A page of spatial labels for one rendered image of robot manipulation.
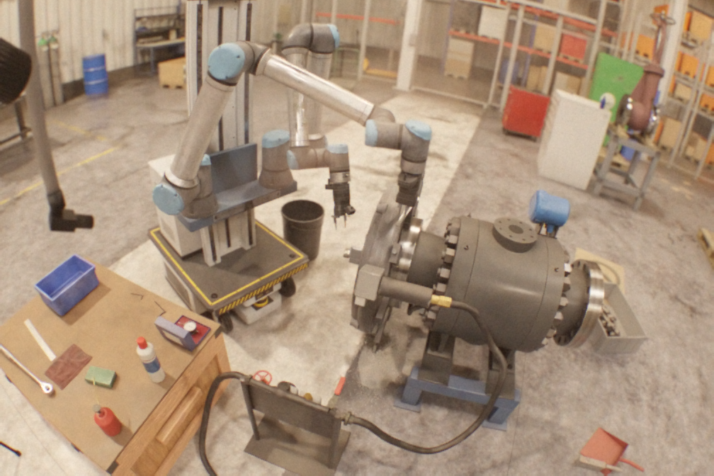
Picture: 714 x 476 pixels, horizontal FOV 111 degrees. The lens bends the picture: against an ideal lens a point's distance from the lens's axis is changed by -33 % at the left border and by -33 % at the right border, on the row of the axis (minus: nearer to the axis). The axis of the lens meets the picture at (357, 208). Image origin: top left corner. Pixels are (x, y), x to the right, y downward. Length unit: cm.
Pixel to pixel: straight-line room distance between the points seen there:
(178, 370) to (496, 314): 130
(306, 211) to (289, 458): 174
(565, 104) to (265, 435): 479
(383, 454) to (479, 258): 101
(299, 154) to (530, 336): 129
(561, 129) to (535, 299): 381
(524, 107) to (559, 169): 181
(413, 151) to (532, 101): 567
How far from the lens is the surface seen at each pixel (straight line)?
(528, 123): 687
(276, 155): 188
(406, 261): 160
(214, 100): 130
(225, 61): 124
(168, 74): 838
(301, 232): 252
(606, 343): 274
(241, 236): 228
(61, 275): 210
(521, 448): 209
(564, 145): 526
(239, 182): 199
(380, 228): 147
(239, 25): 185
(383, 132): 119
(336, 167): 155
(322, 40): 171
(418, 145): 120
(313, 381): 202
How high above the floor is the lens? 170
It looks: 30 degrees down
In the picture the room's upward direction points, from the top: 7 degrees clockwise
